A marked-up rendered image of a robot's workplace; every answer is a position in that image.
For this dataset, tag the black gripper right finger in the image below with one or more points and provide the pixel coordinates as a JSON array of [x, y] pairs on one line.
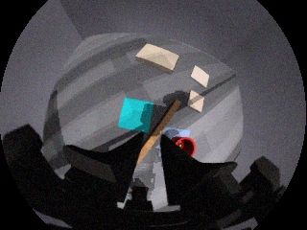
[[183, 173]]

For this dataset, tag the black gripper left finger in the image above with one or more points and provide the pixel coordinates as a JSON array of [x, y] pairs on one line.
[[115, 166]]

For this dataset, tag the tan flat bar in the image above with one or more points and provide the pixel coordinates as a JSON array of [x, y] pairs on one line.
[[162, 122]]

